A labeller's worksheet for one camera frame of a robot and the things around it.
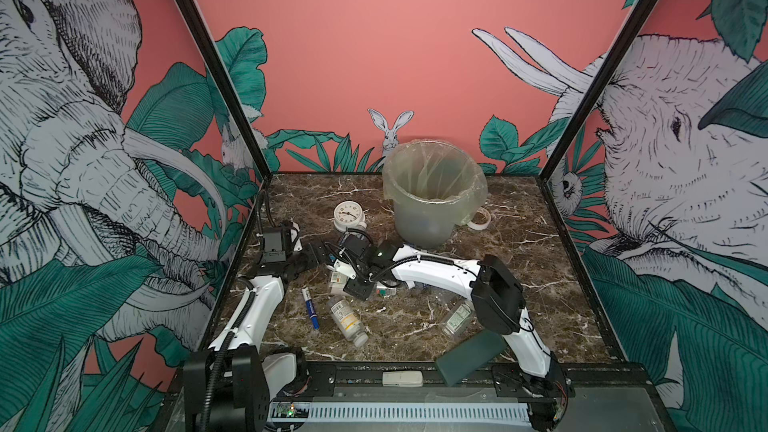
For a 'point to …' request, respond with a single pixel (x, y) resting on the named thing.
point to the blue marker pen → (307, 295)
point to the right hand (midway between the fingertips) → (350, 280)
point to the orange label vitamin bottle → (348, 321)
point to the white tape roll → (477, 226)
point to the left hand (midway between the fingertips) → (316, 246)
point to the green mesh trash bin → (434, 186)
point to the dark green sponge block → (467, 358)
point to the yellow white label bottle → (338, 281)
